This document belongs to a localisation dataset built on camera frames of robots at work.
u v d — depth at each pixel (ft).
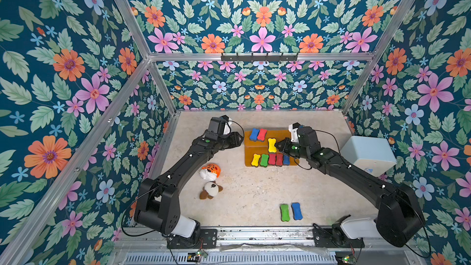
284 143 2.36
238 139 2.53
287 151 2.39
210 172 2.85
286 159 3.04
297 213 2.60
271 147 2.68
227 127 2.29
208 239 2.41
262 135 2.90
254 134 2.92
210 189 2.78
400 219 1.36
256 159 3.10
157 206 1.39
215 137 2.14
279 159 3.08
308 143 2.06
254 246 2.37
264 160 3.07
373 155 2.70
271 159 3.08
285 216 2.57
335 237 2.14
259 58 3.06
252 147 3.33
